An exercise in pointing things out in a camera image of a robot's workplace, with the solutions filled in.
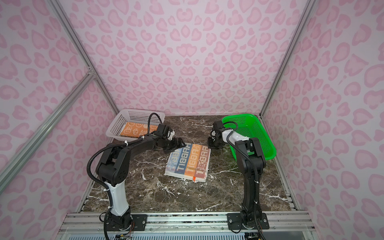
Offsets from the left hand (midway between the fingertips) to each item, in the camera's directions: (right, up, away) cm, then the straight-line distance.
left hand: (182, 145), depth 95 cm
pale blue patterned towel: (+6, -11, -2) cm, 12 cm away
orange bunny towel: (-35, +9, +12) cm, 38 cm away
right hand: (+18, -1, +5) cm, 19 cm away
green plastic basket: (+49, +13, +15) cm, 52 cm away
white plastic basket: (-47, +16, +11) cm, 50 cm away
